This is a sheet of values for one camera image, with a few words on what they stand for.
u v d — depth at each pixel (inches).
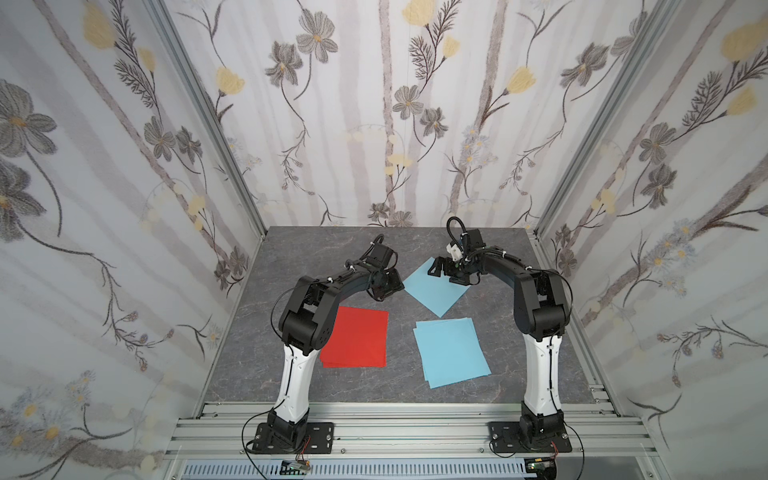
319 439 29.1
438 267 37.6
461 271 36.1
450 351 35.3
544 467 28.5
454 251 38.9
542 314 23.1
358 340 36.6
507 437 28.9
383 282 34.7
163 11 26.7
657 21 27.2
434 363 34.4
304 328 21.9
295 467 27.8
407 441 29.5
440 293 39.5
